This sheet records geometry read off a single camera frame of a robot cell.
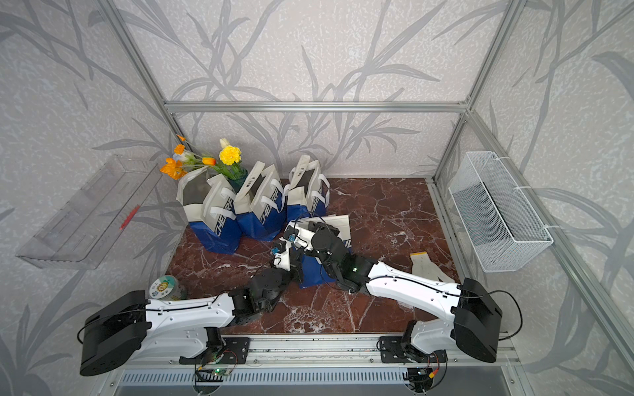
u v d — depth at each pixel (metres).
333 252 0.52
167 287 0.79
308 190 0.82
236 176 0.97
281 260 0.64
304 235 0.63
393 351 0.74
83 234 0.65
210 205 0.81
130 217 0.68
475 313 0.40
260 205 0.84
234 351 0.73
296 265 0.68
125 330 0.42
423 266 0.91
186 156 0.91
